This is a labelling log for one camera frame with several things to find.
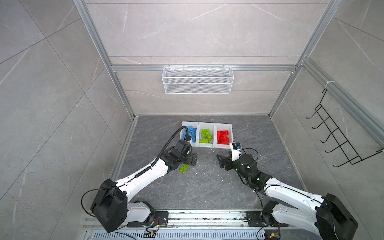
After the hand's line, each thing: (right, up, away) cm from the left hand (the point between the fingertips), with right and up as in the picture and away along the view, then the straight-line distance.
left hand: (189, 151), depth 84 cm
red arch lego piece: (+22, +7, +16) cm, 28 cm away
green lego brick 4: (-4, -12, +6) cm, 14 cm away
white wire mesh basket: (+5, +46, +17) cm, 49 cm away
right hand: (+19, -1, -1) cm, 19 cm away
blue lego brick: (+1, +10, +20) cm, 22 cm away
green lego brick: (+11, +11, +24) cm, 29 cm away
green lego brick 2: (+14, +6, +20) cm, 25 cm away
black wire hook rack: (+66, +2, -25) cm, 71 cm away
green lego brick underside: (+10, +8, +23) cm, 26 cm away
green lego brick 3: (+9, +4, +17) cm, 20 cm away
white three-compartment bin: (+15, +8, +15) cm, 23 cm away
